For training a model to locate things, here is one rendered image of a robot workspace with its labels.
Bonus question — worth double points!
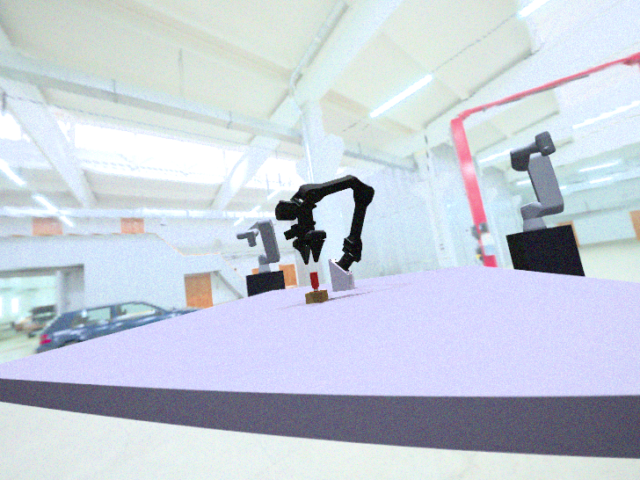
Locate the tan wooden block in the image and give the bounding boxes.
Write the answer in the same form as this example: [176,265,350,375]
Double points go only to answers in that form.
[305,289,329,304]

